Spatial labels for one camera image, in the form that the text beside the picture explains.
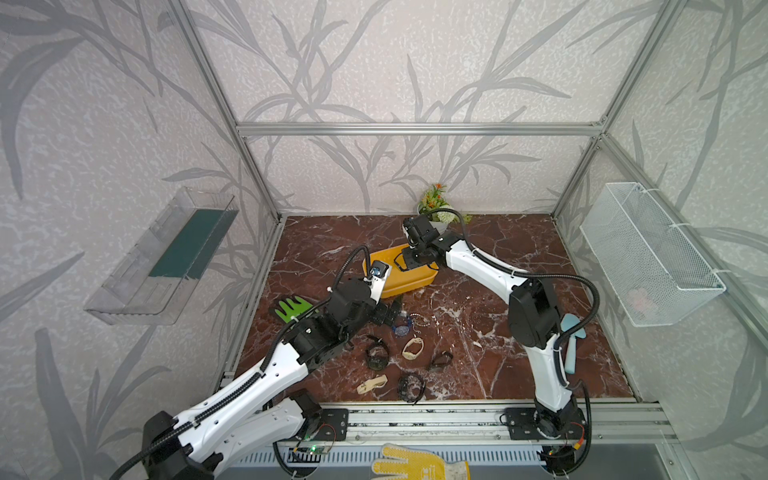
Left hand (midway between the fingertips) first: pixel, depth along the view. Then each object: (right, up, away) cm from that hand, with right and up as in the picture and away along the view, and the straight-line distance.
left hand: (388, 289), depth 74 cm
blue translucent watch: (+3, -14, +14) cm, 20 cm away
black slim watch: (+3, +6, +13) cm, 14 cm away
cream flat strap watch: (-5, -26, +4) cm, 27 cm away
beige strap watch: (+6, -20, +13) cm, 24 cm away
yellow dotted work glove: (+7, -40, -5) cm, 41 cm away
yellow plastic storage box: (+3, -1, +22) cm, 22 cm away
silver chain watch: (+9, -13, +18) cm, 23 cm away
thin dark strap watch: (+15, -22, +11) cm, 29 cm away
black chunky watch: (-4, -21, +13) cm, 25 cm away
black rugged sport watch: (+6, -28, +7) cm, 29 cm away
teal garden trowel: (+56, -13, +20) cm, 61 cm away
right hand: (+6, +8, +21) cm, 23 cm away
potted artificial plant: (+16, +22, +28) cm, 39 cm away
